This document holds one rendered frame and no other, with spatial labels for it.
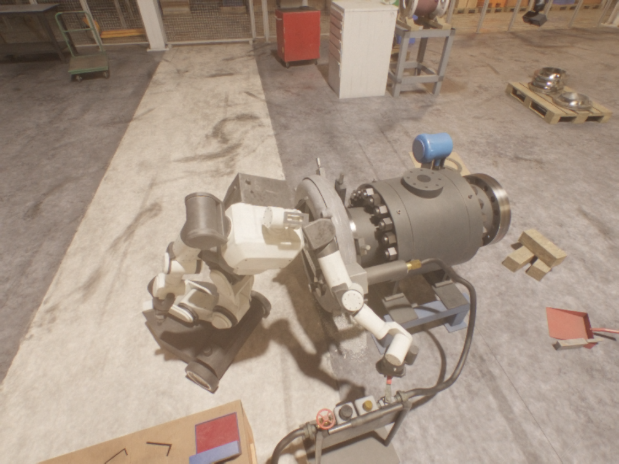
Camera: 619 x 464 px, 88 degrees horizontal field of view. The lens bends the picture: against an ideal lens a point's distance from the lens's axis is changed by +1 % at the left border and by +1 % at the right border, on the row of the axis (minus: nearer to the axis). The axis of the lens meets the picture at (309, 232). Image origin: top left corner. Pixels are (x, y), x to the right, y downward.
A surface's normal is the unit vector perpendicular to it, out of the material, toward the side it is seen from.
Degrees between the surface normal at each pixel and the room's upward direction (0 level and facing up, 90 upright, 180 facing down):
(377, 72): 90
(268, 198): 36
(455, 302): 0
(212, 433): 0
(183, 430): 0
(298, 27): 90
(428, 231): 53
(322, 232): 45
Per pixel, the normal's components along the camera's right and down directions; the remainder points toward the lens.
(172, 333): 0.00, -0.73
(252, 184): 0.52, -0.41
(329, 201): 0.06, -0.55
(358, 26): 0.19, 0.67
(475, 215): 0.22, -0.01
